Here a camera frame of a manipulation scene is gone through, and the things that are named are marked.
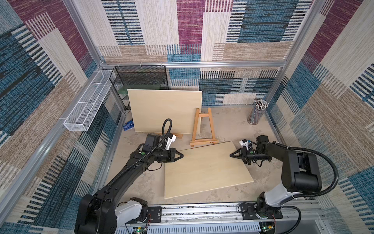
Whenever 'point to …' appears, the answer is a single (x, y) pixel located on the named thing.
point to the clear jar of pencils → (256, 112)
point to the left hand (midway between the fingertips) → (183, 156)
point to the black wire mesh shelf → (125, 77)
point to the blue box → (128, 125)
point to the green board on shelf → (123, 90)
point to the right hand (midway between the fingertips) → (233, 159)
